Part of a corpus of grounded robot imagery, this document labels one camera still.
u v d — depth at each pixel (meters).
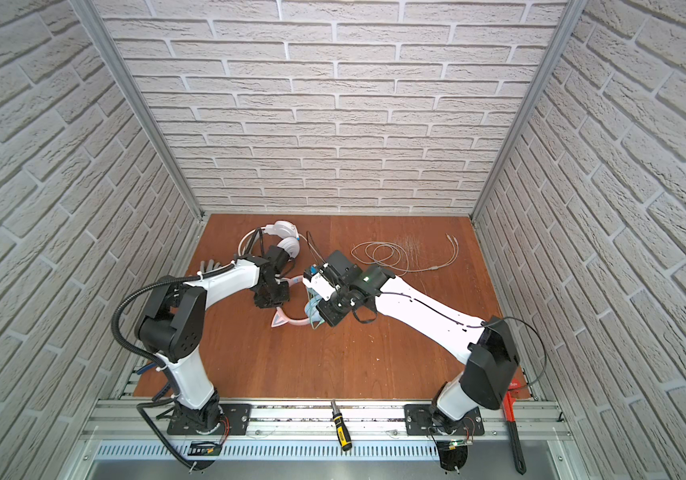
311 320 0.85
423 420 0.74
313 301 0.87
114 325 0.46
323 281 0.67
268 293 0.80
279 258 0.79
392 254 1.07
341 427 0.71
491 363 0.41
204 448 0.73
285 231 1.06
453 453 0.71
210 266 1.02
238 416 0.74
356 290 0.53
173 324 0.49
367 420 0.76
